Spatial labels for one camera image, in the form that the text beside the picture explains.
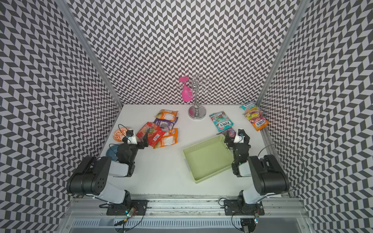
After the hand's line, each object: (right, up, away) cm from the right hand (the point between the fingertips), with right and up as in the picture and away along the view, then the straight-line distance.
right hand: (235, 132), depth 89 cm
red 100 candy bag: (-52, -1, +7) cm, 53 cm away
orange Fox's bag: (+19, +10, +13) cm, 25 cm away
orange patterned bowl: (-77, -2, +10) cm, 78 cm away
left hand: (-60, -1, +1) cm, 60 cm away
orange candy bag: (-46, +12, +20) cm, 51 cm away
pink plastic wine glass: (-31, +27, +19) cm, 45 cm away
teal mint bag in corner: (+17, +18, +23) cm, 33 cm away
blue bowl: (-76, -11, -3) cm, 76 cm away
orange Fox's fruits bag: (-42, -4, +6) cm, 42 cm away
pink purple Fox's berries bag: (+1, -1, +9) cm, 10 cm away
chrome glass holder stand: (-23, +14, +24) cm, 36 cm away
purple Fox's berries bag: (-47, +5, +16) cm, 50 cm away
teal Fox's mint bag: (-5, +7, +15) cm, 17 cm away
